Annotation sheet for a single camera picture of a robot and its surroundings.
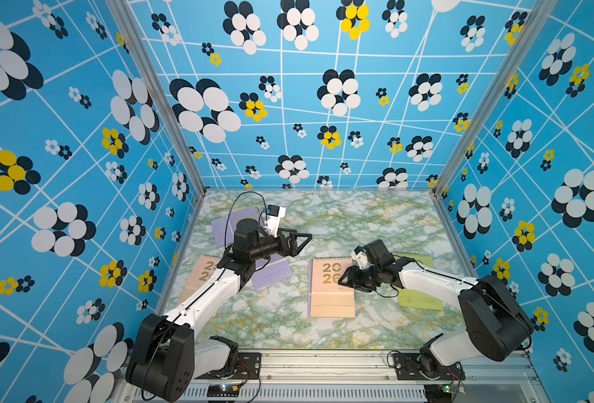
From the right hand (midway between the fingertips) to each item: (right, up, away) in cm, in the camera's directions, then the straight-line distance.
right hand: (346, 282), depth 87 cm
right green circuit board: (+26, -24, -19) cm, 40 cm away
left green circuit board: (-38, -27, -15) cm, 49 cm away
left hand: (-14, +18, -11) cm, 25 cm away
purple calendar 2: (-13, -2, +2) cm, 13 cm away
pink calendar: (-6, -5, -1) cm, 8 cm away
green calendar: (+22, -6, -1) cm, 23 cm away
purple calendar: (-25, +3, +7) cm, 26 cm away
